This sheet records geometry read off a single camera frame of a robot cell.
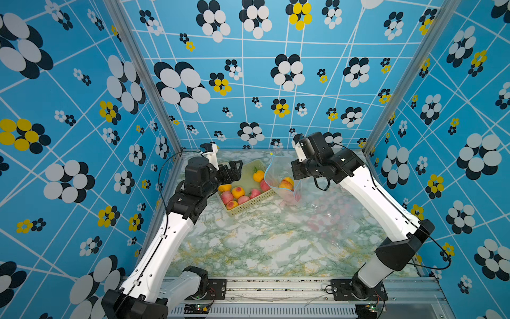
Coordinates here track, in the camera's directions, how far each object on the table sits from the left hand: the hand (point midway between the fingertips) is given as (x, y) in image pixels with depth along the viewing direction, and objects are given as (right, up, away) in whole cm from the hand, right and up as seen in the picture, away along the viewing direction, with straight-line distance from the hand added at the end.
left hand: (235, 161), depth 71 cm
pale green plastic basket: (+6, -12, +30) cm, 33 cm away
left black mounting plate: (-8, -48, +2) cm, 48 cm away
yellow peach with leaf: (+8, -6, +30) cm, 32 cm away
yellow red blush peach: (-2, -14, +25) cm, 29 cm away
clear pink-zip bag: (+44, -25, +18) cm, 54 cm away
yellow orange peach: (+21, -9, +20) cm, 31 cm away
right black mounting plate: (+40, -43, -6) cm, 59 cm away
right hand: (+23, -1, +3) cm, 23 cm away
